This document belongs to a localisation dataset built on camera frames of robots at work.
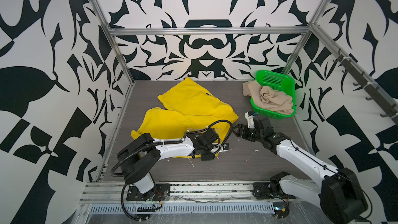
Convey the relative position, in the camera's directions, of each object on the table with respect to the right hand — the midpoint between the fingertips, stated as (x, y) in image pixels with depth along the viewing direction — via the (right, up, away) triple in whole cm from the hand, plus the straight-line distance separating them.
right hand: (236, 129), depth 84 cm
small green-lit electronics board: (+17, -34, -12) cm, 40 cm away
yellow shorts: (-26, +10, +22) cm, 36 cm away
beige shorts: (+23, +16, +15) cm, 31 cm away
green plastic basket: (+41, +28, +31) cm, 59 cm away
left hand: (-12, -10, +1) cm, 15 cm away
